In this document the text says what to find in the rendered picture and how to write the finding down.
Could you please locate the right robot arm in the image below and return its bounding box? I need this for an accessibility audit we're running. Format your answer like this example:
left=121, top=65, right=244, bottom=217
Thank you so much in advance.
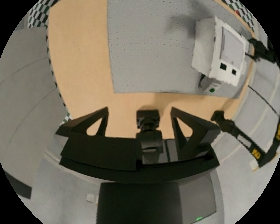
left=210, top=36, right=280, bottom=168

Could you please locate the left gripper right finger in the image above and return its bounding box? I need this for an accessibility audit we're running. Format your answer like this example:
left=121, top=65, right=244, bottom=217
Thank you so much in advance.
left=170, top=106, right=221, bottom=161

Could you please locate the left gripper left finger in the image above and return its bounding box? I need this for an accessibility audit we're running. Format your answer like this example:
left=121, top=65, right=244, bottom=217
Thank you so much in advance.
left=58, top=106, right=109, bottom=136

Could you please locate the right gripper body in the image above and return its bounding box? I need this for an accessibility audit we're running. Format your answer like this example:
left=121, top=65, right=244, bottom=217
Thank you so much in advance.
left=253, top=49, right=261, bottom=62

